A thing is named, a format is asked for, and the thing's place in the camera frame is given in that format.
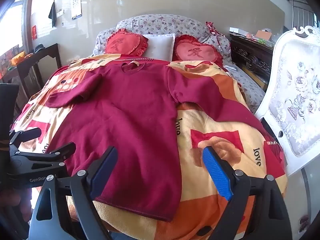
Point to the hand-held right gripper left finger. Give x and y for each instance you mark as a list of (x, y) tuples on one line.
[(105, 170)]

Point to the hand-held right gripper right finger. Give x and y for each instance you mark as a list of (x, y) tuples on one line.
[(217, 172)]

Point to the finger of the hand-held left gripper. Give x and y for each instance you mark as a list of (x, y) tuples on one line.
[(27, 133), (57, 152)]

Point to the maroon sweater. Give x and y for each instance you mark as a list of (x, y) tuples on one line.
[(130, 110)]

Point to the person's left hand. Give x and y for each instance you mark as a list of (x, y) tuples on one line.
[(12, 202)]

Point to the orange printed blanket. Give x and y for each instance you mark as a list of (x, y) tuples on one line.
[(250, 180)]

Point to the dark wooden side table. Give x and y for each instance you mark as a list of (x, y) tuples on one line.
[(37, 62)]

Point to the orange toy crate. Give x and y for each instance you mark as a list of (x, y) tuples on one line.
[(18, 58)]

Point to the dark cap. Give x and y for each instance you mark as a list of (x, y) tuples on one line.
[(39, 48)]

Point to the window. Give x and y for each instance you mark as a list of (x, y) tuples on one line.
[(12, 25)]

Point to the white ornate chair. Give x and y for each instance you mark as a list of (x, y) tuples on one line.
[(295, 92)]

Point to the dark carved wooden cabinet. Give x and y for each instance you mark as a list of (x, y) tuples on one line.
[(252, 57)]

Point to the dark hanging cloth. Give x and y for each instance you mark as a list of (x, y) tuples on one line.
[(53, 13)]

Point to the red heart pillow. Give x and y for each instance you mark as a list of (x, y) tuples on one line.
[(125, 42), (195, 51)]

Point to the white pillow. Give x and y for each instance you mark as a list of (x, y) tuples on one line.
[(161, 46)]

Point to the eye chart poster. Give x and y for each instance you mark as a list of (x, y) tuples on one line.
[(76, 2)]

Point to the white flat box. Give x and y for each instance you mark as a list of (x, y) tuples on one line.
[(240, 30)]

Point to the red wrapped bundle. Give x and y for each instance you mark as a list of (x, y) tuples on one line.
[(212, 28)]

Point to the orange box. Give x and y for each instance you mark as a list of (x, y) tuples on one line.
[(263, 35)]

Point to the floral bed cover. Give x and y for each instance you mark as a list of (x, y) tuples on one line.
[(162, 22)]

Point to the metal railing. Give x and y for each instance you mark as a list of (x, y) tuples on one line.
[(302, 12)]

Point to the red wall sticker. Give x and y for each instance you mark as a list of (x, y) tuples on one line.
[(34, 32)]

